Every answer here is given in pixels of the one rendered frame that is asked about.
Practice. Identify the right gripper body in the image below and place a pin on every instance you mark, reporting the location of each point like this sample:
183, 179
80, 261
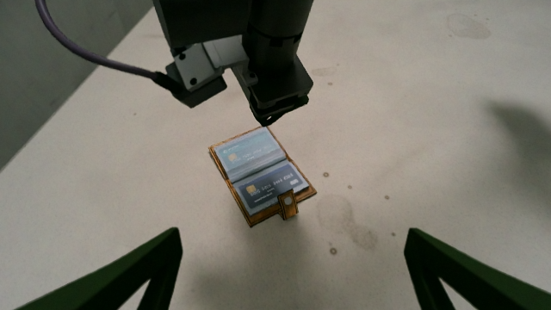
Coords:
268, 71

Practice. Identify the clear plastic card sleeve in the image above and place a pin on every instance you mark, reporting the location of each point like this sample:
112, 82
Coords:
248, 152

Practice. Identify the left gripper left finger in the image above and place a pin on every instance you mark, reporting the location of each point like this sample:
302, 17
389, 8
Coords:
111, 286

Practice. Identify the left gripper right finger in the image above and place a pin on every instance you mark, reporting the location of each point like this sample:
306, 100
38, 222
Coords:
482, 286

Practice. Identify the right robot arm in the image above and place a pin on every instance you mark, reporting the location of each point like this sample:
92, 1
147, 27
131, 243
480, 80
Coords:
186, 23

